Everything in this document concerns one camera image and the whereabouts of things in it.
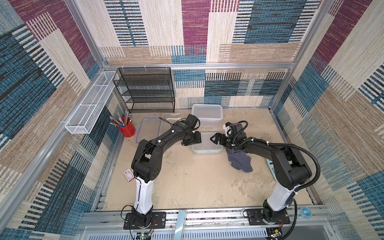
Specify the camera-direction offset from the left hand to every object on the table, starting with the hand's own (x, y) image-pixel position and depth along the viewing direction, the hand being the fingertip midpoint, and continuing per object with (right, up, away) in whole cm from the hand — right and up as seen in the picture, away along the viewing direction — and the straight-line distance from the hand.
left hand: (199, 142), depth 95 cm
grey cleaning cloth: (+23, -9, -8) cm, 26 cm away
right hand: (+11, 0, +1) cm, 11 cm away
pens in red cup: (-52, +12, +5) cm, 53 cm away
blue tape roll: (+52, -33, -19) cm, 65 cm away
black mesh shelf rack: (-37, +36, +13) cm, 53 cm away
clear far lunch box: (+6, +19, +11) cm, 23 cm away
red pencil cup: (-47, +9, +7) cm, 48 cm away
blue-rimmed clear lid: (-36, +8, +15) cm, 40 cm away
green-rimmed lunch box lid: (+5, -3, -1) cm, 6 cm away
